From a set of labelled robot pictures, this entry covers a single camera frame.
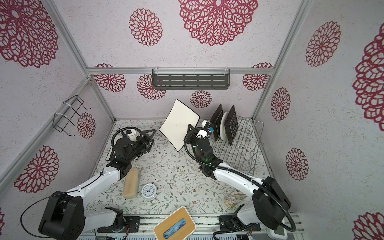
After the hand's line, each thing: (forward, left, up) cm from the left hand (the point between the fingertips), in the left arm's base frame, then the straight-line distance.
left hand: (156, 136), depth 81 cm
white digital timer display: (-43, -59, -18) cm, 75 cm away
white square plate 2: (0, +35, -21) cm, 41 cm away
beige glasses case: (-19, +15, -19) cm, 31 cm away
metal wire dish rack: (0, -52, -21) cm, 56 cm away
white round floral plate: (+12, -39, -7) cm, 42 cm away
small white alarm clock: (-23, +5, -20) cm, 31 cm away
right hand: (0, -18, +10) cm, 21 cm away
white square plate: (+3, -10, +4) cm, 12 cm away
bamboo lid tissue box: (-39, -13, -19) cm, 45 cm away
